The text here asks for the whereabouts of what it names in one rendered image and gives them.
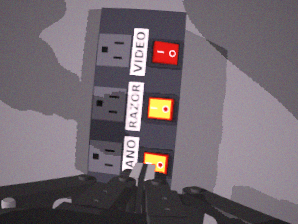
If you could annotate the grey power strip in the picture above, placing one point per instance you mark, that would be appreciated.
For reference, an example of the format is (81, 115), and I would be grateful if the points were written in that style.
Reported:
(136, 91)

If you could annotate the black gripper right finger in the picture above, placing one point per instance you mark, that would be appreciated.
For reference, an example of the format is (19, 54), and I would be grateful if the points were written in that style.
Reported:
(165, 206)

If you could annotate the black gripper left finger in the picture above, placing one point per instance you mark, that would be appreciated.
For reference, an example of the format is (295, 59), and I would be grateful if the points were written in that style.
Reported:
(101, 198)

